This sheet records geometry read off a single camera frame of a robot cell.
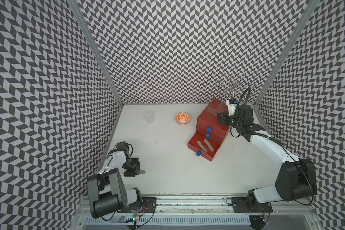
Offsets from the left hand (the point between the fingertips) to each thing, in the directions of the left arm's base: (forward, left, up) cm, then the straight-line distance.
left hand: (139, 169), depth 85 cm
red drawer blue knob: (+16, -42, +19) cm, 48 cm away
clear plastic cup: (+40, 0, +3) cm, 40 cm away
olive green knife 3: (+17, -38, 0) cm, 42 cm away
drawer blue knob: (+17, -42, +12) cm, 46 cm away
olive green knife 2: (+15, -44, +1) cm, 46 cm away
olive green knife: (-2, -2, +1) cm, 3 cm away
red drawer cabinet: (+24, -42, +20) cm, 52 cm away
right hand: (+24, -47, +20) cm, 56 cm away
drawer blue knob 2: (+9, -36, +3) cm, 37 cm away
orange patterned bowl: (+37, -26, +3) cm, 45 cm away
